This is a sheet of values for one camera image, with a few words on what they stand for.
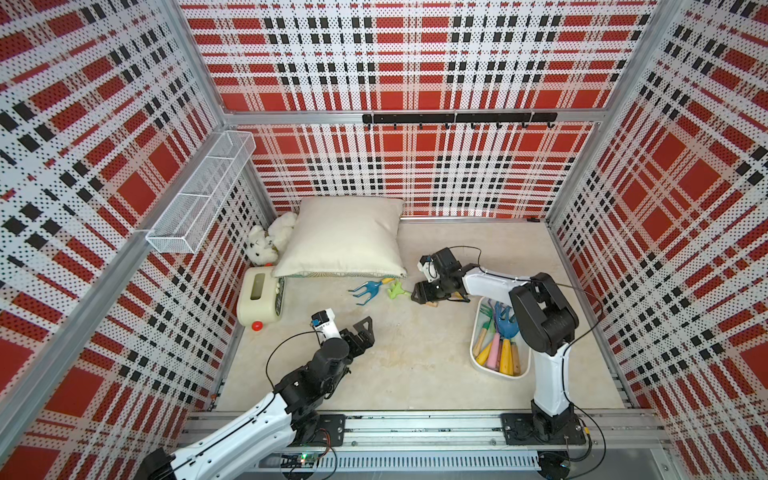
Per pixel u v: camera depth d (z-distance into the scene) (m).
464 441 0.73
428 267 0.88
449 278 0.75
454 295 0.91
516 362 0.82
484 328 0.89
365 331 0.74
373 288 1.01
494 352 0.83
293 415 0.56
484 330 0.88
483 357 0.84
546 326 0.52
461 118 0.89
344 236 0.99
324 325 0.71
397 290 1.00
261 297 0.88
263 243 1.04
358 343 0.71
